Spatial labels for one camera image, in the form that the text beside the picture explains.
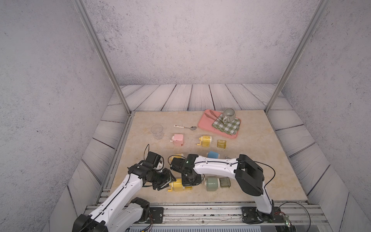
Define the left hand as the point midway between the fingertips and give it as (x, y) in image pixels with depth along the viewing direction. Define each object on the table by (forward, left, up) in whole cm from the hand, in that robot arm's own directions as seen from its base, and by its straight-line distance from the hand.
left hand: (175, 182), depth 77 cm
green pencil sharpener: (-1, -19, 0) cm, 19 cm away
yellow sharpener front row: (-2, -1, 0) cm, 2 cm away
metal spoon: (+41, -10, -6) cm, 43 cm away
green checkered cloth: (+41, -39, -7) cm, 57 cm away
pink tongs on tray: (+56, -28, -6) cm, 62 cm away
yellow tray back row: (+27, -30, -6) cm, 41 cm away
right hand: (-1, -7, -5) cm, 9 cm away
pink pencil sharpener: (+28, -1, -1) cm, 28 cm away
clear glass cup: (+40, +16, -6) cm, 43 cm away
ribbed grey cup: (+52, -39, -4) cm, 65 cm away
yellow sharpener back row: (+26, -18, 0) cm, 32 cm away
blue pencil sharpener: (+16, -21, 0) cm, 26 cm away
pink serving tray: (+48, -22, -8) cm, 53 cm away
